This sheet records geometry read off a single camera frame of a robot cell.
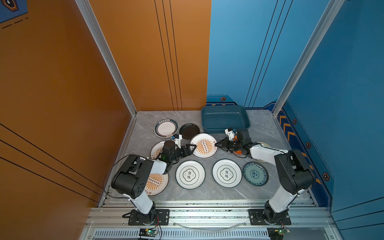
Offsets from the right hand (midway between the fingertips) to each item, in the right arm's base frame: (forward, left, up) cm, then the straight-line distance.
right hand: (214, 145), depth 90 cm
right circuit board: (-43, -27, -11) cm, 52 cm away
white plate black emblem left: (-15, +14, -9) cm, 22 cm away
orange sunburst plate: (-2, +5, 0) cm, 6 cm away
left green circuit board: (-42, +34, -11) cm, 55 cm away
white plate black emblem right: (-14, -7, -9) cm, 18 cm away
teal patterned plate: (-14, -24, -9) cm, 29 cm away
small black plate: (+18, +18, -8) cm, 27 cm away
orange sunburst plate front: (-20, +34, -9) cm, 40 cm away
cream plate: (+5, -34, -8) cm, 36 cm away
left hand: (0, +12, -1) cm, 12 cm away
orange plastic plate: (-10, -12, +7) cm, 17 cm away
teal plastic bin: (+31, -4, -11) cm, 34 cm away
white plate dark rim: (+20, +34, -8) cm, 40 cm away
